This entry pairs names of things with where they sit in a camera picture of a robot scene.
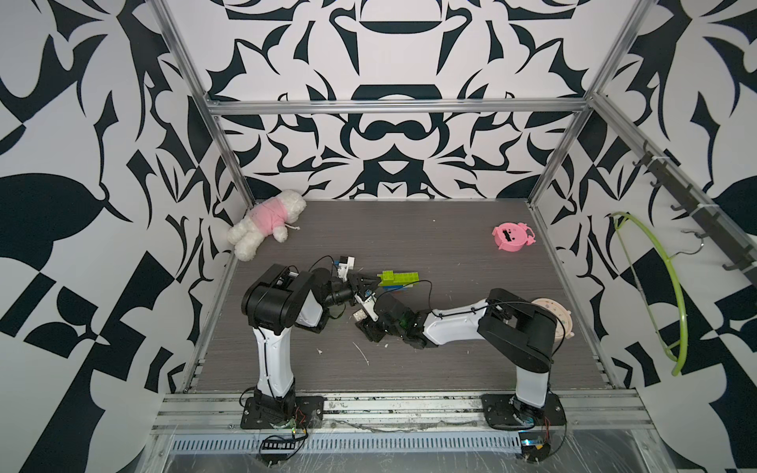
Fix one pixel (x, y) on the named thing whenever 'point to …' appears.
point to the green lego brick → (388, 278)
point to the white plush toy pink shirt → (268, 218)
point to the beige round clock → (562, 312)
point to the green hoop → (683, 310)
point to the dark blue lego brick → (391, 288)
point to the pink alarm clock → (512, 236)
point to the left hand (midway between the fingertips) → (380, 277)
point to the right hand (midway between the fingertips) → (361, 313)
